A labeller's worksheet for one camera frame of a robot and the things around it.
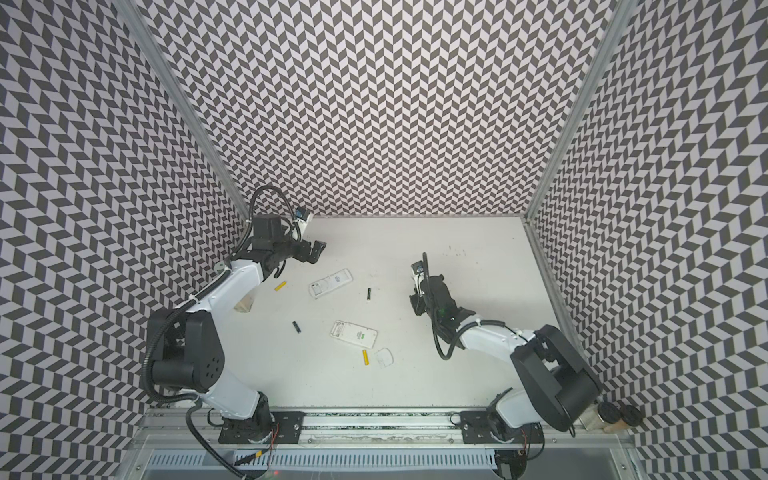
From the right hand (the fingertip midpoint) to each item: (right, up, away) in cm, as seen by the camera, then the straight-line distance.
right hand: (420, 291), depth 90 cm
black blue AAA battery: (-16, -2, +7) cm, 18 cm away
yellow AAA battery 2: (-46, 0, +8) cm, 46 cm away
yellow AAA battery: (-16, -18, -5) cm, 24 cm away
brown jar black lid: (+48, -26, -20) cm, 58 cm away
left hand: (-33, +16, +1) cm, 37 cm away
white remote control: (-31, +1, +9) cm, 32 cm away
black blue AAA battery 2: (-38, -11, +1) cm, 39 cm away
